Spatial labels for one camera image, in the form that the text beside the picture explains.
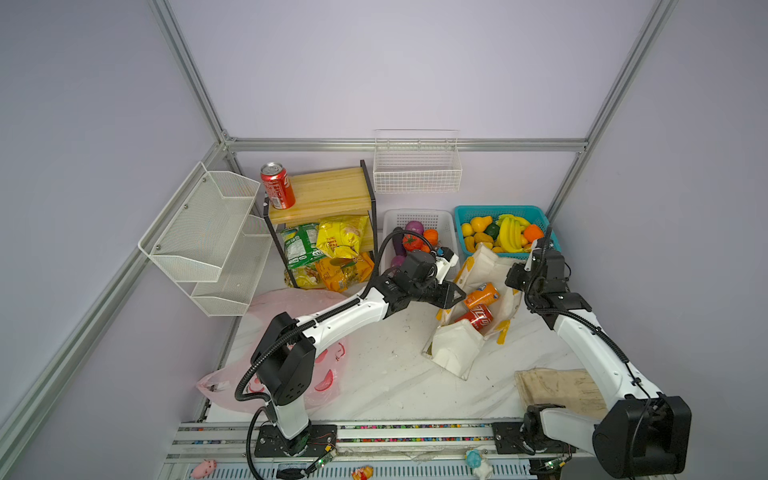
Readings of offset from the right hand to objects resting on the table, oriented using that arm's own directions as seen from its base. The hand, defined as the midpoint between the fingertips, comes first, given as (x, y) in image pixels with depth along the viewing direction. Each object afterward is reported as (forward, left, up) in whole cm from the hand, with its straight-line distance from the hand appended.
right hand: (515, 264), depth 83 cm
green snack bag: (+7, +63, +1) cm, 63 cm away
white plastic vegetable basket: (+33, +17, -14) cm, 39 cm away
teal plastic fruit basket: (+36, -21, -13) cm, 43 cm away
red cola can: (-9, +9, -13) cm, 18 cm away
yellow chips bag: (+9, +51, +2) cm, 51 cm away
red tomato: (+21, +28, -13) cm, 38 cm away
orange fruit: (+27, -17, -14) cm, 35 cm away
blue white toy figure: (-44, +15, -17) cm, 50 cm away
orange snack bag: (+8, +55, -14) cm, 57 cm away
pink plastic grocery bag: (-23, +52, -16) cm, 59 cm away
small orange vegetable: (+27, +20, -15) cm, 37 cm away
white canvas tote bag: (-19, +17, -10) cm, 28 cm away
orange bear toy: (-47, +41, -19) cm, 65 cm away
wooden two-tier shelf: (+17, +52, +13) cm, 56 cm away
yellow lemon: (+31, +6, -16) cm, 35 cm away
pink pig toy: (-47, +78, -18) cm, 93 cm away
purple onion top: (+30, +27, -13) cm, 43 cm away
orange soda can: (-2, +6, -13) cm, 15 cm away
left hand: (-10, +17, 0) cm, 19 cm away
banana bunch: (+24, -8, -13) cm, 29 cm away
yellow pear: (+31, +2, -13) cm, 34 cm away
